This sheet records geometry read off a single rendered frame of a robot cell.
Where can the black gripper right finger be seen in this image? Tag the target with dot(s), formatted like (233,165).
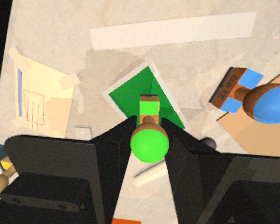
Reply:
(200,176)

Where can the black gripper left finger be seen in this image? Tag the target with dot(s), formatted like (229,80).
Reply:
(102,161)

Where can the yellow rubber stamp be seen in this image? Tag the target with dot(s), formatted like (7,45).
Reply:
(5,176)

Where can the rubber stamp with blue handle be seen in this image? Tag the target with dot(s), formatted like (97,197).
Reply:
(239,88)

